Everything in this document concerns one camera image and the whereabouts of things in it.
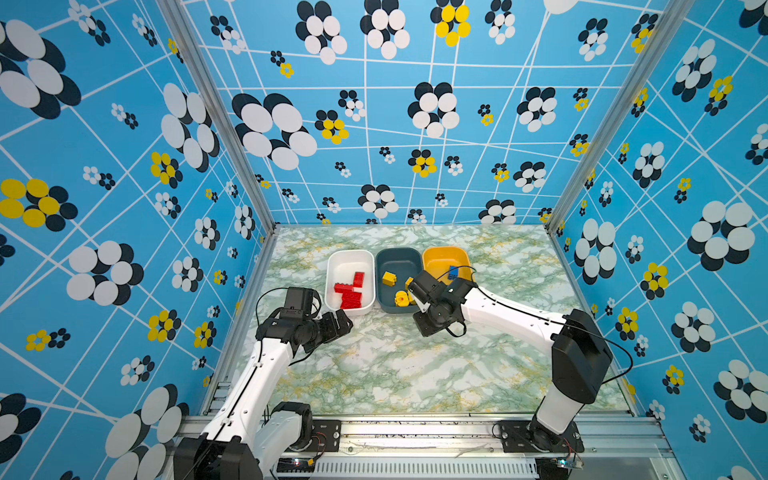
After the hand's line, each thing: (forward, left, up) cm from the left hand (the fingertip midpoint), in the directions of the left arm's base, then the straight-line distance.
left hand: (341, 327), depth 81 cm
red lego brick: (+22, -2, -8) cm, 23 cm away
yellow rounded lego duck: (+13, -17, -7) cm, 23 cm away
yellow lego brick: (+22, -13, -8) cm, 26 cm away
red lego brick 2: (+18, +2, -8) cm, 20 cm away
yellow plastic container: (+32, -31, -10) cm, 45 cm away
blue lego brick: (+24, -35, -7) cm, 43 cm away
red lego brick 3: (+14, -1, -8) cm, 16 cm away
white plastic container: (+29, +5, -10) cm, 31 cm away
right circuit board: (-31, -51, -9) cm, 60 cm away
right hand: (+2, -24, -3) cm, 24 cm away
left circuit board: (-30, +9, -13) cm, 34 cm away
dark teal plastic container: (+32, -19, -11) cm, 38 cm away
